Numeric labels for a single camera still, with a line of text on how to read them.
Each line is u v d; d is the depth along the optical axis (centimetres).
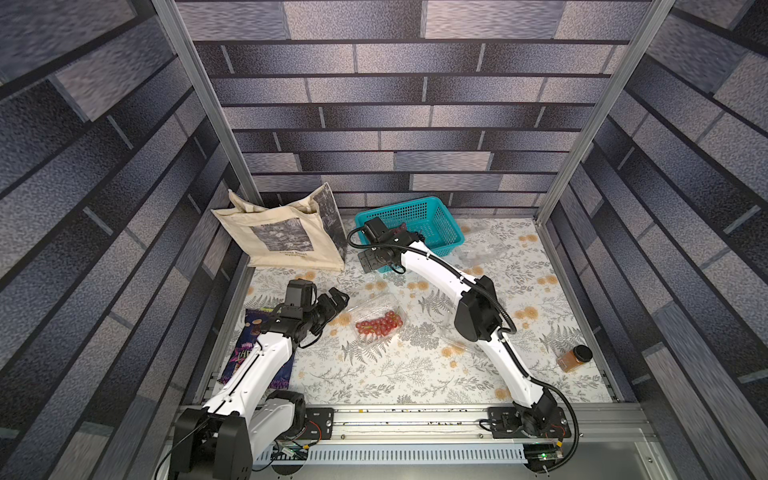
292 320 61
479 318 60
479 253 110
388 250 70
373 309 95
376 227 76
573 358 77
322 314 75
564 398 71
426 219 118
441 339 87
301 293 65
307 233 94
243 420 41
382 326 88
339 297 77
